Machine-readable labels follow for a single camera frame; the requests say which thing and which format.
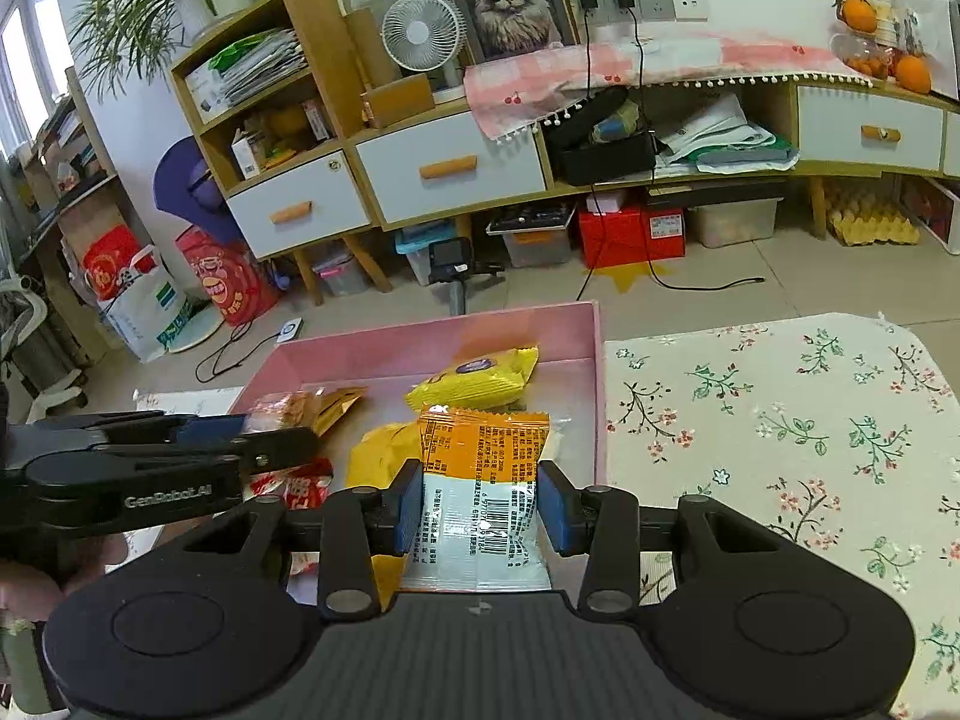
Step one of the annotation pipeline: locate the white chair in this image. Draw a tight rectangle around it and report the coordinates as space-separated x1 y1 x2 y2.
0 273 85 422

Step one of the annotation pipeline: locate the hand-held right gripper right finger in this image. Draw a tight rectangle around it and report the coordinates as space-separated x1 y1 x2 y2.
538 460 850 620

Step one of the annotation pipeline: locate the framed cat picture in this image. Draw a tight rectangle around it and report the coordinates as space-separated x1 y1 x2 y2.
423 0 583 66

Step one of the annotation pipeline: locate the person's left hand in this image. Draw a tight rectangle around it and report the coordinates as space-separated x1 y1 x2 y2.
0 531 126 620

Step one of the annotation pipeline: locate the black power cable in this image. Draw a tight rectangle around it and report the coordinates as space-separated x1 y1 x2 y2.
628 9 767 293
573 9 602 302

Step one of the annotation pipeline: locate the pink box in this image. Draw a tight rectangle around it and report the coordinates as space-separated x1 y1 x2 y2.
225 301 607 614

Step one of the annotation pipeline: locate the white round plate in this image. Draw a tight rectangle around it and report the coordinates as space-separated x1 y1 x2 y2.
164 310 227 354

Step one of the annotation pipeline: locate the large orange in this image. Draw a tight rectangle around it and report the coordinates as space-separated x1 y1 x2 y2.
895 54 933 95
835 0 878 34

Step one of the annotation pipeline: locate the red and white snack packet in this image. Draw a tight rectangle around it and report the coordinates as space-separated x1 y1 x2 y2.
250 456 335 577

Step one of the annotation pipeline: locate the white drawer with wooden handle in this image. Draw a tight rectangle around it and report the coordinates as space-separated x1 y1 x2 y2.
225 150 373 261
796 84 947 174
353 110 549 227

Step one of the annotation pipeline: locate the side bookshelf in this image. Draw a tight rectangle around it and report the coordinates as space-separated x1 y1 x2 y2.
0 67 125 263

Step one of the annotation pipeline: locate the brown cardboard box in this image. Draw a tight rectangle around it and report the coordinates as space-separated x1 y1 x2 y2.
361 73 437 129

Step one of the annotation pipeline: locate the yellow toy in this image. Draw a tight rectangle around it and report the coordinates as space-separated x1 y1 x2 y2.
258 108 309 167

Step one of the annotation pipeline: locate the black box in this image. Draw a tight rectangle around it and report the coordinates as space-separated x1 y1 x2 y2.
541 85 660 188

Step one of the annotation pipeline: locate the clear orange snack packet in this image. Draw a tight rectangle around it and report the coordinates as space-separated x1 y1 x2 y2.
246 385 369 437

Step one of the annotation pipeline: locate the black floor cable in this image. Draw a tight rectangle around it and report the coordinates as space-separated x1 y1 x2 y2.
196 328 280 385

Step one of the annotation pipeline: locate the white desk fan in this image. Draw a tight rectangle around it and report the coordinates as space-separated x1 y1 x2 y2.
382 0 468 95

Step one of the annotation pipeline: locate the small white box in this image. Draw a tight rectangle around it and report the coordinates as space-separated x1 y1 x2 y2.
230 130 264 180

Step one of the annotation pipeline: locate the potted green plant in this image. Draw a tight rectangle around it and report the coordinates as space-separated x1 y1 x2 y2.
70 0 261 104

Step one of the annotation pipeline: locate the floral tablecloth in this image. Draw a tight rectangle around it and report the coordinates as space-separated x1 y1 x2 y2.
604 313 960 720

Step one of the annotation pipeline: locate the red gift bag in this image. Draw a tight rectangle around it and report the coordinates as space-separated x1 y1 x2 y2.
82 232 144 302

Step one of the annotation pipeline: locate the pile of folded bags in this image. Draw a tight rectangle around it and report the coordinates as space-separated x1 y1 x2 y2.
655 93 798 171

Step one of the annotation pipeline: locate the red printed bag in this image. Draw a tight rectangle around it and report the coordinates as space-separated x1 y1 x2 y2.
175 228 280 328

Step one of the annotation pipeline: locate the clear fruit bowl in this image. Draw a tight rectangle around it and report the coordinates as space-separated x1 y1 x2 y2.
831 30 899 81

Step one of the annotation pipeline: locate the blue lid storage bin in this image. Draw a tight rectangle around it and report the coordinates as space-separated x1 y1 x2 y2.
394 223 459 287

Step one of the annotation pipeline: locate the red cardboard box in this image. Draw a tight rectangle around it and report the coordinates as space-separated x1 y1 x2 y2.
577 205 688 270

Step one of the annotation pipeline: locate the yellow blue label snack packet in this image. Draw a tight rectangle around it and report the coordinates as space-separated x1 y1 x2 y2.
405 345 541 415

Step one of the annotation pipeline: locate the small clear storage bin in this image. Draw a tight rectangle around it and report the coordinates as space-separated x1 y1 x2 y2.
310 243 369 298

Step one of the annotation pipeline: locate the wooden low cabinet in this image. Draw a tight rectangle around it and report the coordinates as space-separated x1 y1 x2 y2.
341 7 960 241

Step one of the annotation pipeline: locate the pink cherry print cloth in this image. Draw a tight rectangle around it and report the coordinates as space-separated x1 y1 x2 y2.
463 30 895 141

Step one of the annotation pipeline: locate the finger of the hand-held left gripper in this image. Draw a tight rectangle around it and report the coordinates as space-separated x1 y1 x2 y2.
11 411 252 452
90 427 318 485

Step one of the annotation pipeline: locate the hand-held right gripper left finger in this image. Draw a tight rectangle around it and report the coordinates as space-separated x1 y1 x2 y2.
112 459 423 622

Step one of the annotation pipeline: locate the clear bin with black lid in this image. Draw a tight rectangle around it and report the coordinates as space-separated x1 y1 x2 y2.
486 205 576 269

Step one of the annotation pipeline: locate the stack of papers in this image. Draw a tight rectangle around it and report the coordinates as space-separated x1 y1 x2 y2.
184 28 309 119

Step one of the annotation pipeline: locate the white red gift box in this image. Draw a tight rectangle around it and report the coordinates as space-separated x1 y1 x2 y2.
899 175 960 255

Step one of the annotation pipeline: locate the orange and white snack packet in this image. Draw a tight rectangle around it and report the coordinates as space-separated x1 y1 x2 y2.
400 403 554 592

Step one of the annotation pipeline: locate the black camera on stand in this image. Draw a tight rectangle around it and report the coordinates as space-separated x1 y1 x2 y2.
427 235 506 314

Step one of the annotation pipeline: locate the wooden shelf cabinet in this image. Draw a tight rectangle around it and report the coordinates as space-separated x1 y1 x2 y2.
169 0 395 308

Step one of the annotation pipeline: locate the yellow egg tray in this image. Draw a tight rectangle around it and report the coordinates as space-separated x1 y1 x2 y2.
824 186 923 248

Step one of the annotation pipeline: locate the white green plastic bag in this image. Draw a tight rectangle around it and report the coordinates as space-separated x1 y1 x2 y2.
97 243 193 362

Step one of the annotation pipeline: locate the mustard yellow snack packet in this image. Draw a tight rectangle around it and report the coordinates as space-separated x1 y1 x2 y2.
346 422 422 610

